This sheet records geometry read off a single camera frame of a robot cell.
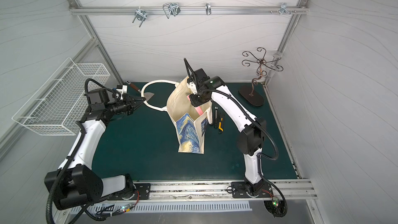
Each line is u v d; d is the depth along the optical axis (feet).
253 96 3.62
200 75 2.09
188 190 2.47
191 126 2.46
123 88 2.35
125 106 2.19
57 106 2.19
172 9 2.51
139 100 2.38
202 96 2.22
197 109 2.62
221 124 3.16
